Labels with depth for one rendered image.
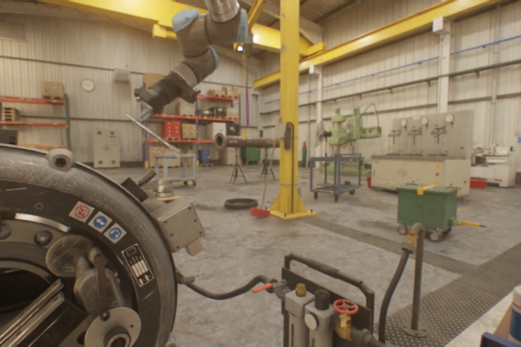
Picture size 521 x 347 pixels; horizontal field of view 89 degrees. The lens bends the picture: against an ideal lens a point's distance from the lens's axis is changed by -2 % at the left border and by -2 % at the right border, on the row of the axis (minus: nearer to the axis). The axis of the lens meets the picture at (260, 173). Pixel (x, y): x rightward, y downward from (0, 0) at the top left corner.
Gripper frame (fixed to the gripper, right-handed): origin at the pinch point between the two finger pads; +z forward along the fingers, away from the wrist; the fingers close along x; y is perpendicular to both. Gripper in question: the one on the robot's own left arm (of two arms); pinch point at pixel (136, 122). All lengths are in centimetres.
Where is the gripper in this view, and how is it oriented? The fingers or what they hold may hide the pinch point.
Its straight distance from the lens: 92.7
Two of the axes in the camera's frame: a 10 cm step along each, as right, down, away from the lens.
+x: 0.7, -4.6, -8.8
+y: -8.0, -5.6, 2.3
